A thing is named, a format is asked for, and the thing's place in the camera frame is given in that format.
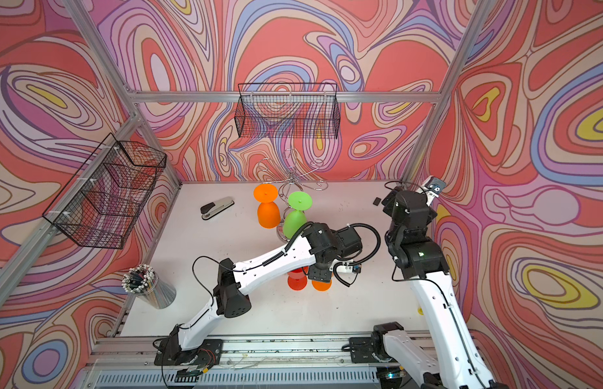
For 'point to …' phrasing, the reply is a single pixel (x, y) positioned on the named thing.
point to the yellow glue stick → (421, 311)
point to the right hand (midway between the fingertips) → (408, 199)
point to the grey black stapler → (212, 208)
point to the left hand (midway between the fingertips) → (325, 262)
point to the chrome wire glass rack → (290, 180)
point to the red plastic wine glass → (297, 278)
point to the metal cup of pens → (143, 281)
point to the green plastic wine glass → (295, 220)
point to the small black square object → (377, 201)
